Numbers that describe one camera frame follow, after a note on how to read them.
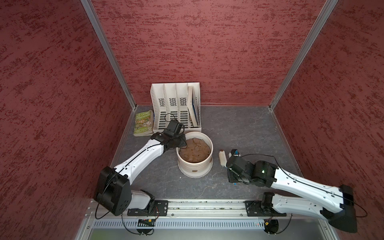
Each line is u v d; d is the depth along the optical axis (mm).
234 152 681
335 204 405
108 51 874
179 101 1100
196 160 792
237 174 569
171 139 639
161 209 743
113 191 405
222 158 767
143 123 1039
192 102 897
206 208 760
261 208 663
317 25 770
